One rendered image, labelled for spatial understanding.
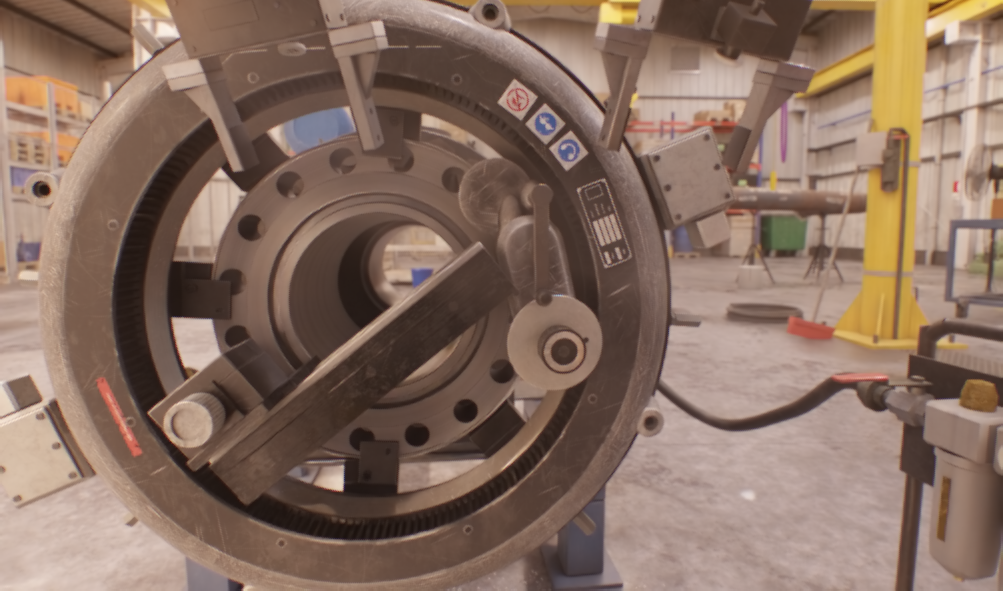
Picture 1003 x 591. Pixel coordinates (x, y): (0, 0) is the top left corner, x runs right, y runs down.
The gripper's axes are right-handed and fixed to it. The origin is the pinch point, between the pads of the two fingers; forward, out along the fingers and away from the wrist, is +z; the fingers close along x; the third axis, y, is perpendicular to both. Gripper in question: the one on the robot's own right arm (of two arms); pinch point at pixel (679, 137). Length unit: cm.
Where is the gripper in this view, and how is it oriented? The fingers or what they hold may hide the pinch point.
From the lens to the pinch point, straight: 51.4
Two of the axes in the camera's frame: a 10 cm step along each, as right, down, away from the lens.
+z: -1.7, 8.7, 4.5
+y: 1.2, 4.8, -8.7
